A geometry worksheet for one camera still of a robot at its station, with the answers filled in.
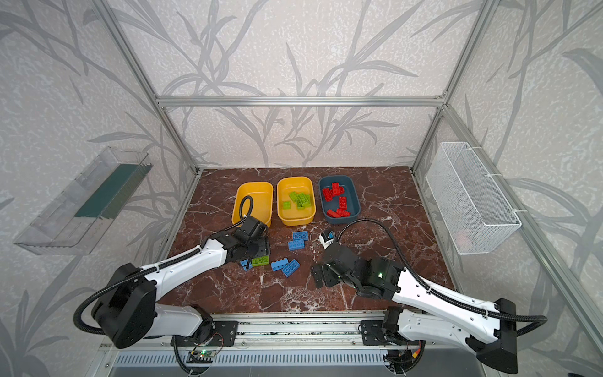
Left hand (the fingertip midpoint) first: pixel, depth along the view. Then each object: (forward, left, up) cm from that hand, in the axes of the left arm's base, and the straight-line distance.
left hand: (267, 242), depth 88 cm
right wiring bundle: (-35, -47, -9) cm, 60 cm away
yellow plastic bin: (+14, -10, -5) cm, 18 cm away
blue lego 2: (-7, -4, -4) cm, 9 cm away
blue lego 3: (-8, -9, -5) cm, 13 cm away
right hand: (-10, -21, +11) cm, 26 cm away
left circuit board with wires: (-34, +15, -6) cm, 38 cm away
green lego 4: (+22, -12, -3) cm, 25 cm away
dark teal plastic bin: (+22, -35, -5) cm, 42 cm away
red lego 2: (+22, -31, -5) cm, 38 cm away
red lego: (+28, -28, -3) cm, 40 cm away
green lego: (+21, -6, -6) cm, 22 cm away
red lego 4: (+17, -31, -5) cm, 35 cm away
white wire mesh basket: (-5, -61, +30) cm, 68 cm away
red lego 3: (+27, -24, -5) cm, 36 cm away
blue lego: (+2, -11, -6) cm, 12 cm away
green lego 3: (+20, -15, -3) cm, 25 cm away
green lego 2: (+26, -8, -5) cm, 27 cm away
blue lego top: (+5, -13, -5) cm, 15 cm away
